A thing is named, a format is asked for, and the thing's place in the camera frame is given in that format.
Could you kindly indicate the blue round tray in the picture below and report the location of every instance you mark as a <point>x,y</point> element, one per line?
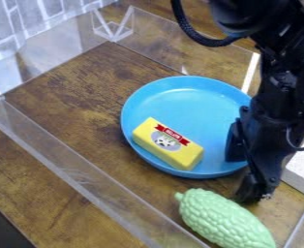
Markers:
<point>198,106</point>

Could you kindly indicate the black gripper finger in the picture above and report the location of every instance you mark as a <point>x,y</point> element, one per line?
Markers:
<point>253,190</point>
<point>234,144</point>

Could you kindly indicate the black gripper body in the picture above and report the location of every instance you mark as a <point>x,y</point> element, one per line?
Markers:
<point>271,137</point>

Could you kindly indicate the white sponge block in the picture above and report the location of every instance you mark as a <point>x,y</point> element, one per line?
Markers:
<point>293,172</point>

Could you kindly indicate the white patterned curtain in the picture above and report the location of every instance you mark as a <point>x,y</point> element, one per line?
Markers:
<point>23,18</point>

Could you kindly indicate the yellow butter brick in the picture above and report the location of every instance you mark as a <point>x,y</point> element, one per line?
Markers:
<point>167,145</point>

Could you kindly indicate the clear acrylic enclosure wall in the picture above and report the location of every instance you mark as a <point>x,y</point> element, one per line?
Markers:
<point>153,38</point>

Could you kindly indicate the green bitter melon toy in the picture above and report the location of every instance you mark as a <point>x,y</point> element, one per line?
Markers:
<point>221,221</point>

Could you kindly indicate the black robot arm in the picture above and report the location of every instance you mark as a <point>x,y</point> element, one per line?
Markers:
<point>273,24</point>

